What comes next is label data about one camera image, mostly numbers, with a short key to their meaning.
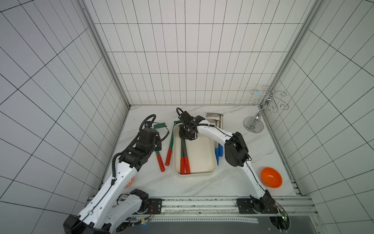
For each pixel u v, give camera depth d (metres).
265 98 0.86
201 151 0.90
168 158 0.90
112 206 0.42
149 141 0.53
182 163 0.85
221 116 1.10
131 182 0.80
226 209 0.73
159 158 0.89
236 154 0.58
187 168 0.83
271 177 0.80
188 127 0.71
